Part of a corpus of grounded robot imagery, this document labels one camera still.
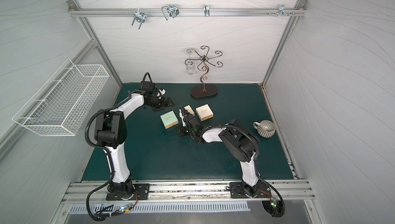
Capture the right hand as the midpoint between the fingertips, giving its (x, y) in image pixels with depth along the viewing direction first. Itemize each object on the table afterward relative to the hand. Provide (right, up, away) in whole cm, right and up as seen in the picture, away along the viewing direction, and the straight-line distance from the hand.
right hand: (177, 126), depth 92 cm
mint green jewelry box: (-6, +4, +6) cm, 9 cm away
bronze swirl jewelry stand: (+16, +23, +22) cm, 36 cm away
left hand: (-5, +12, +4) cm, 14 cm away
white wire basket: (-49, +14, -24) cm, 56 cm away
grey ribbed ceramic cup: (+56, -2, +3) cm, 56 cm away
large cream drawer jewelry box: (+17, +8, +9) cm, 21 cm away
